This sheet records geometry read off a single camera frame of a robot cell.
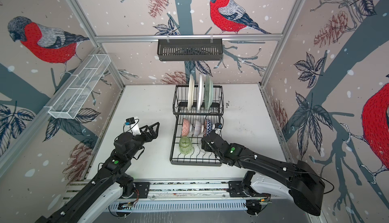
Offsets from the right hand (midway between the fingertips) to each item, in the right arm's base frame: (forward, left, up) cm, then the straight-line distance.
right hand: (204, 142), depth 82 cm
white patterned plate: (+11, +2, +28) cm, 30 cm away
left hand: (+3, +27, +12) cm, 29 cm away
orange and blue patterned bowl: (+7, -2, +3) cm, 8 cm away
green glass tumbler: (-3, +10, 0) cm, 11 cm away
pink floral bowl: (+7, +11, +3) cm, 13 cm away
